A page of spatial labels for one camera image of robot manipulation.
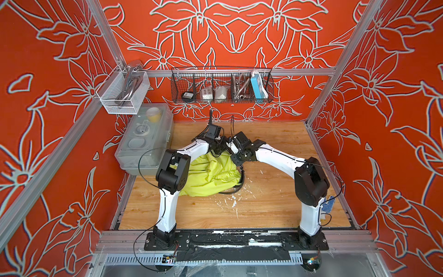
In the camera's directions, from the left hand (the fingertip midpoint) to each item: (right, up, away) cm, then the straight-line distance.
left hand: (231, 143), depth 98 cm
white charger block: (-14, +28, -6) cm, 31 cm away
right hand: (+1, -7, -6) cm, 10 cm away
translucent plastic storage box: (-48, +7, -3) cm, 49 cm away
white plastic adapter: (-6, +27, -5) cm, 29 cm away
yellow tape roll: (-46, +17, +3) cm, 50 cm away
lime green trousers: (-12, -15, -17) cm, 25 cm away
